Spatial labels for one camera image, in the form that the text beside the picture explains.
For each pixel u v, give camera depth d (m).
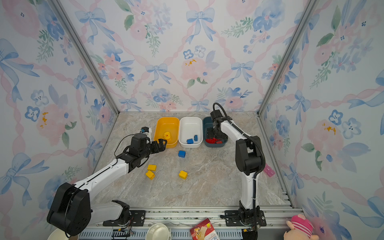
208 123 1.10
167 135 1.02
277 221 0.73
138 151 0.65
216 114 0.82
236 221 0.73
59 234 0.64
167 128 1.12
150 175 0.86
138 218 0.74
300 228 0.66
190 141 1.03
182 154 0.98
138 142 0.65
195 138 1.03
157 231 0.71
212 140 1.01
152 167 0.90
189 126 1.11
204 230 0.68
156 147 0.76
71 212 0.41
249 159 0.55
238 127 0.62
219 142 1.01
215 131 0.85
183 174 0.87
